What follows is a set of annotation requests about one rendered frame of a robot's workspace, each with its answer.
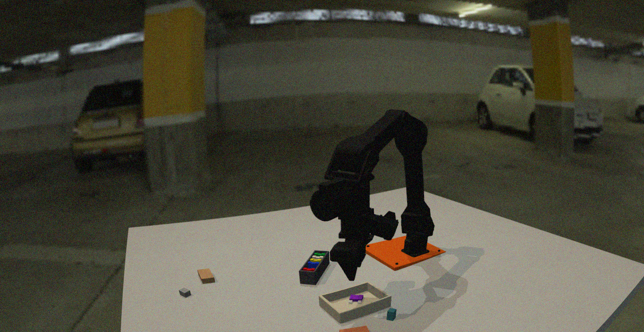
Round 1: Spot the small teal block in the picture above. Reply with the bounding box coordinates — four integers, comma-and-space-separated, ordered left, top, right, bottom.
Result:
386, 308, 396, 321

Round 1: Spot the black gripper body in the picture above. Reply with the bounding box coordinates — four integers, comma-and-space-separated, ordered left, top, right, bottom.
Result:
330, 207, 371, 263

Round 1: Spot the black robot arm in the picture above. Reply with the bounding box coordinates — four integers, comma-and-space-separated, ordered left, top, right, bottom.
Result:
310, 109, 435, 257

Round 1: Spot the violet blade fuse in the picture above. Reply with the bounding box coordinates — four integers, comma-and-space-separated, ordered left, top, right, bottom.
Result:
348, 294, 363, 303

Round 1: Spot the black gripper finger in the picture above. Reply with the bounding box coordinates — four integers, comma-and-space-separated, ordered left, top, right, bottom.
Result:
358, 234, 374, 267
338, 262, 358, 281

